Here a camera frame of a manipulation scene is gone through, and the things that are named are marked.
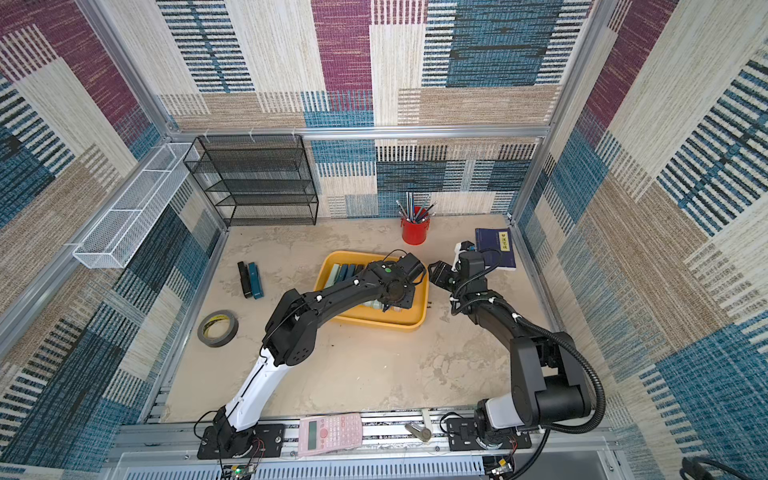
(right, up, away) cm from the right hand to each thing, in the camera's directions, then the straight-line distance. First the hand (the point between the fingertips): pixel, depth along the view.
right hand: (438, 272), depth 92 cm
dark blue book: (+26, +11, +20) cm, 35 cm away
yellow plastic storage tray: (-22, -13, -5) cm, 25 cm away
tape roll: (-68, -17, +1) cm, 70 cm away
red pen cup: (-6, +13, +20) cm, 25 cm away
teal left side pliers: (-58, -4, +7) cm, 59 cm away
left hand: (-9, -9, +3) cm, 13 cm away
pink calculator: (-30, -37, -18) cm, 51 cm away
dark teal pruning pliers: (-28, 0, +10) cm, 29 cm away
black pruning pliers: (-25, 0, +10) cm, 27 cm away
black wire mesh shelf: (-63, +32, +19) cm, 74 cm away
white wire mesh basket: (-80, +12, -19) cm, 83 cm away
